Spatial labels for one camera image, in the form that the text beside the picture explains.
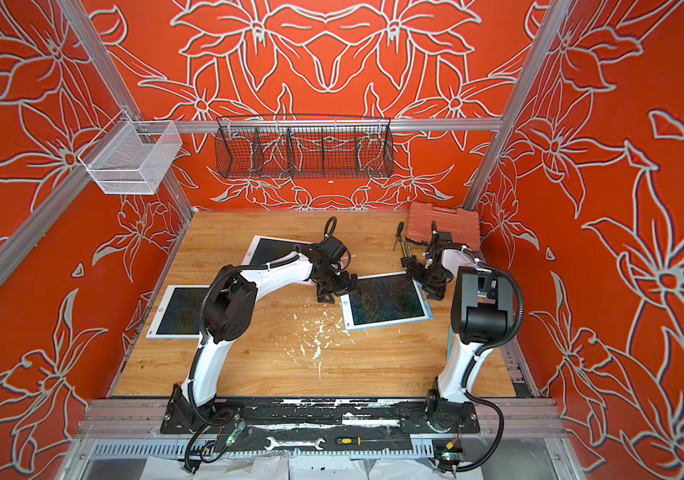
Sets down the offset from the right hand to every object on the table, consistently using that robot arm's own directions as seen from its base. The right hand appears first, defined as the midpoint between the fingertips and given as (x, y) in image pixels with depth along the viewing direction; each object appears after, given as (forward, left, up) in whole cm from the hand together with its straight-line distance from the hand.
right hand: (417, 284), depth 96 cm
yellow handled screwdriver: (-43, +20, -2) cm, 47 cm away
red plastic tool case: (+30, -23, -3) cm, 38 cm away
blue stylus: (-18, -7, -2) cm, 20 cm away
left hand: (-5, +21, +1) cm, 21 cm away
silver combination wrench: (-44, +40, -2) cm, 59 cm away
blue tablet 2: (-5, +11, -2) cm, 12 cm away
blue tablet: (-12, +76, -1) cm, 76 cm away
